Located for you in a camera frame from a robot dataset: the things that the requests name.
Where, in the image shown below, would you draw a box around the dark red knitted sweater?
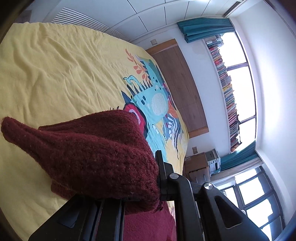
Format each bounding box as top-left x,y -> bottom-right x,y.
1,109 -> 177,240

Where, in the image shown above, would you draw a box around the wooden bedside cabinet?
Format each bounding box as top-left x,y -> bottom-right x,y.
183,153 -> 210,185

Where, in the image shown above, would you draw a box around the grey white storage boxes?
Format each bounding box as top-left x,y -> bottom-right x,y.
205,149 -> 221,176

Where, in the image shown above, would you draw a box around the yellow patterned duvet cover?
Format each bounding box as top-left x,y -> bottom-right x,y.
1,23 -> 189,240

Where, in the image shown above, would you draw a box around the wooden headboard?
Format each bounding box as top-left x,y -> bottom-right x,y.
147,39 -> 209,138

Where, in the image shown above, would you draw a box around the long row of books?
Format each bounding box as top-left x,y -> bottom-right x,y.
204,34 -> 241,152

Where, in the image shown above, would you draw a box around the teal curtain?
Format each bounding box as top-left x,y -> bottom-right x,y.
177,18 -> 235,43

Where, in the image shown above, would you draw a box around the white ceiling air vent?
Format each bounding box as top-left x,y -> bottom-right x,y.
51,7 -> 130,42

